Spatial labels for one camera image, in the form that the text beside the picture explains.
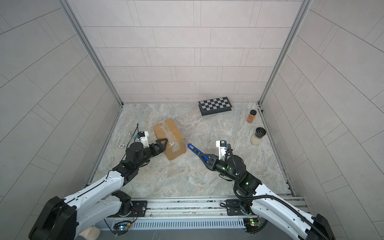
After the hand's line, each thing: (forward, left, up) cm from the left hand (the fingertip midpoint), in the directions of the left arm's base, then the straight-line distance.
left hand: (167, 141), depth 81 cm
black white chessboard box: (+36, -29, -11) cm, 48 cm away
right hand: (-13, -17, +5) cm, 22 cm away
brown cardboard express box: (-3, -5, +2) cm, 6 cm away
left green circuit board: (-37, +16, -9) cm, 42 cm away
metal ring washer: (+3, +32, -13) cm, 34 cm away
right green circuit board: (-35, -42, -13) cm, 56 cm away
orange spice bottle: (+23, -53, -8) cm, 58 cm away
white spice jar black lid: (+6, -52, -8) cm, 53 cm away
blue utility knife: (-9, -17, +6) cm, 20 cm away
